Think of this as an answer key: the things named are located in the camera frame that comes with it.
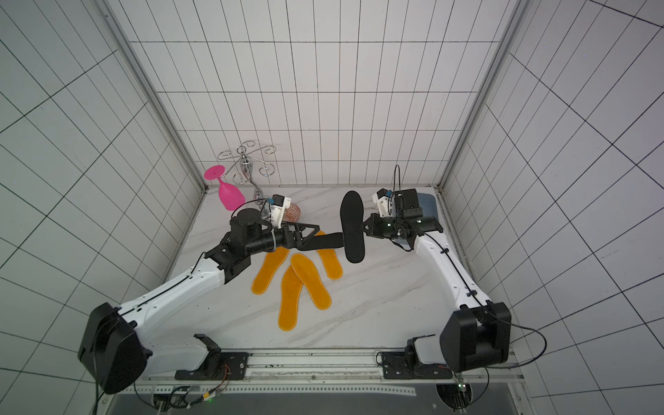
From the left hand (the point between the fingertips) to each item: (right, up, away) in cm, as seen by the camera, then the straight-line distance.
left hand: (309, 232), depth 74 cm
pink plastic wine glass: (-32, +10, +22) cm, 40 cm away
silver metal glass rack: (-25, +24, +15) cm, 38 cm away
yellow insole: (-16, -14, +20) cm, 30 cm away
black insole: (+13, +2, +5) cm, 14 cm away
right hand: (+13, +1, +5) cm, 14 cm away
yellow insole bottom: (-8, -24, +12) cm, 28 cm away
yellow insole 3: (-2, -17, +16) cm, 23 cm away
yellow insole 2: (+6, -14, +23) cm, 27 cm away
